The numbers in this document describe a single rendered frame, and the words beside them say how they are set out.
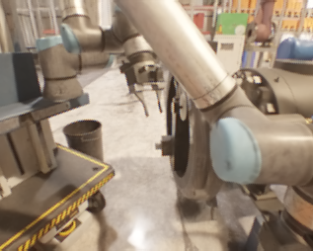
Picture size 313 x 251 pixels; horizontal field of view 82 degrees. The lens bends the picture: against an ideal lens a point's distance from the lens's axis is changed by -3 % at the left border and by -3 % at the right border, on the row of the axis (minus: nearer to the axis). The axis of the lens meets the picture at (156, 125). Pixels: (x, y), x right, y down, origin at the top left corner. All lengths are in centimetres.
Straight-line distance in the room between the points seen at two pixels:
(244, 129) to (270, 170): 6
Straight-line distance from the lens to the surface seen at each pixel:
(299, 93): 99
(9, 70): 101
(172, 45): 33
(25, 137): 118
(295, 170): 28
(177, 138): 93
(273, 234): 41
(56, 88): 96
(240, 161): 25
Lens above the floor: 101
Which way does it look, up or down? 25 degrees down
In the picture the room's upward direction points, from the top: straight up
